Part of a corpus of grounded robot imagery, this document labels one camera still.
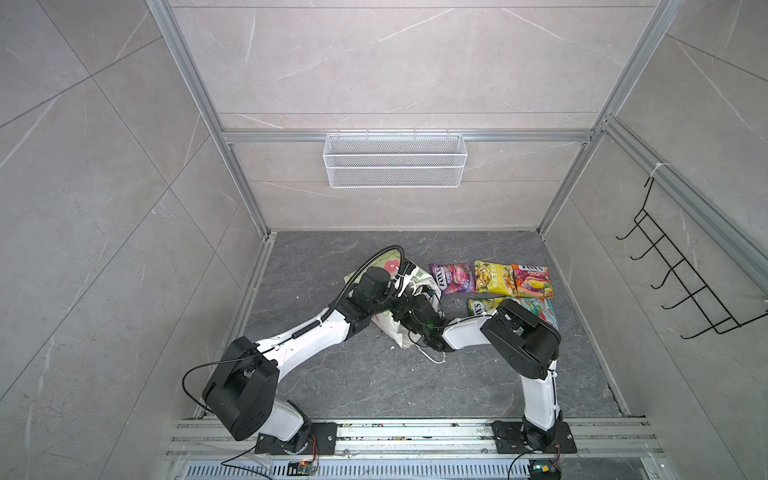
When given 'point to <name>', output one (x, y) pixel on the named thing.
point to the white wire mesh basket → (394, 161)
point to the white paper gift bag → (377, 285)
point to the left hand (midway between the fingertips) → (414, 284)
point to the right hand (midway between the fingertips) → (391, 306)
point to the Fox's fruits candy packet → (532, 281)
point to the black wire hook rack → (700, 297)
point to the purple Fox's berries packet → (454, 278)
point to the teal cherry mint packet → (543, 309)
